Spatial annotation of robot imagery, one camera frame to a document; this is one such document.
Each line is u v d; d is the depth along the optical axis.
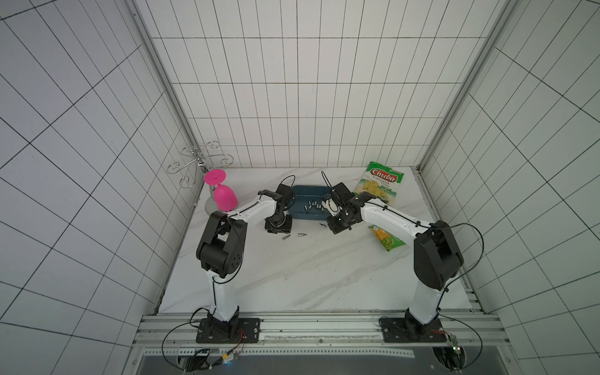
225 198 0.84
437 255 0.47
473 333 0.66
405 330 0.66
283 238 0.93
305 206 1.04
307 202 1.06
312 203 1.04
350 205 0.65
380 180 1.14
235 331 0.67
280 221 0.81
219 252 0.51
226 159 0.87
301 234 0.95
